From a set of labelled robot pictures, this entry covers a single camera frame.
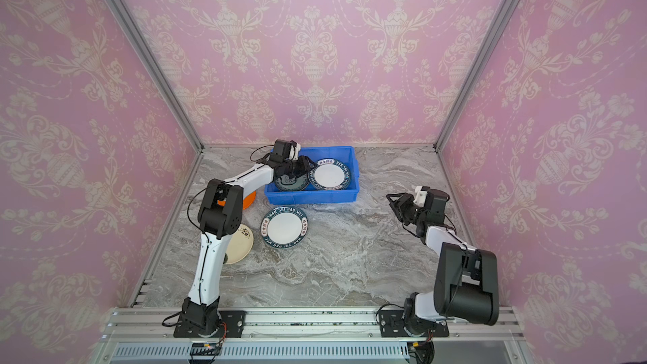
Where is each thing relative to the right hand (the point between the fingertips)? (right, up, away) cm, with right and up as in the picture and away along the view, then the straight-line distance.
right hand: (389, 197), depth 90 cm
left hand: (-28, +11, +15) cm, 33 cm away
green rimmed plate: (-22, +8, +16) cm, 28 cm away
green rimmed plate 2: (-39, -12, +7) cm, 41 cm away
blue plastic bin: (-44, -1, +16) cm, 46 cm away
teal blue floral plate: (-36, +5, +5) cm, 36 cm away
